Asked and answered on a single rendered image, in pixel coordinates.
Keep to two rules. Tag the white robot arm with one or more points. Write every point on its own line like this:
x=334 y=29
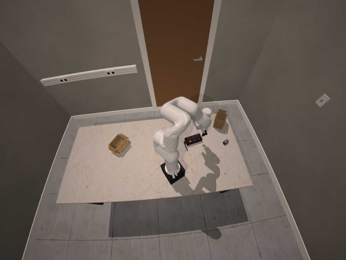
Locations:
x=179 y=112

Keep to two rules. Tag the black power strip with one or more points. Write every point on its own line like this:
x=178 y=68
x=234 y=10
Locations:
x=193 y=139

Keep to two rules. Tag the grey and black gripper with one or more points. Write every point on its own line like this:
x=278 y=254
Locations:
x=204 y=130

